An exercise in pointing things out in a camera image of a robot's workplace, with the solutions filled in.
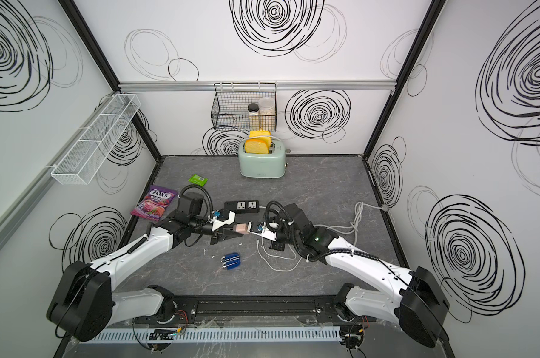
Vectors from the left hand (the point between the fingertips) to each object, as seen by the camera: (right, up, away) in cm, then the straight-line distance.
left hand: (240, 229), depth 77 cm
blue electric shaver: (-4, -13, +6) cm, 15 cm away
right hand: (+7, 0, -2) cm, 7 cm away
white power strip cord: (+45, -3, +15) cm, 47 cm away
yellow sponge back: (+4, +38, +24) cm, 45 cm away
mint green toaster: (+10, +23, +31) cm, 40 cm away
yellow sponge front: (+4, +31, +20) cm, 37 cm away
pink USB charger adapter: (+1, +1, -4) cm, 5 cm away
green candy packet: (-26, +17, +32) cm, 44 cm away
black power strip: (-2, +5, +20) cm, 21 cm away
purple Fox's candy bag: (-42, +6, +22) cm, 48 cm away
